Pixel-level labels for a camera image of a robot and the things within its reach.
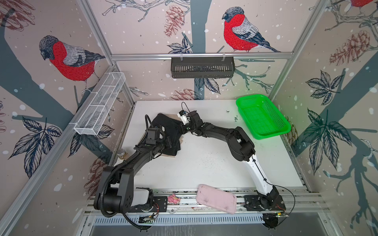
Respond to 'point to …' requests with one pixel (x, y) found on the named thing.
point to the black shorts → (173, 128)
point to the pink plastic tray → (216, 198)
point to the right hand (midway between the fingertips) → (176, 129)
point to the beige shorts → (181, 137)
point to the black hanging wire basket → (203, 67)
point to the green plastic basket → (262, 117)
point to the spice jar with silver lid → (122, 153)
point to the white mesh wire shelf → (95, 112)
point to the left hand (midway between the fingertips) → (171, 141)
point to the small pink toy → (173, 199)
